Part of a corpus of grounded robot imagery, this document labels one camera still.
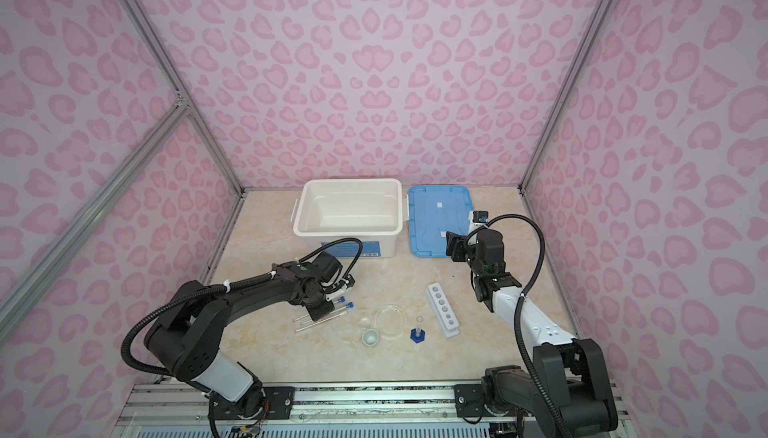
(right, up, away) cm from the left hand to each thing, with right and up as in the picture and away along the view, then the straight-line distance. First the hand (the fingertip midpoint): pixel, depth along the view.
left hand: (324, 300), depth 90 cm
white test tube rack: (+34, -1, -6) cm, 35 cm away
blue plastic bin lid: (+36, +27, +24) cm, 51 cm away
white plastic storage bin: (+13, +27, +19) cm, 36 cm away
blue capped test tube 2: (+8, -1, -1) cm, 8 cm away
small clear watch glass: (+12, -5, -3) cm, 14 cm away
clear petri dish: (+20, -4, -5) cm, 21 cm away
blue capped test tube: (+5, 0, 0) cm, 5 cm away
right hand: (+40, +21, -4) cm, 45 cm away
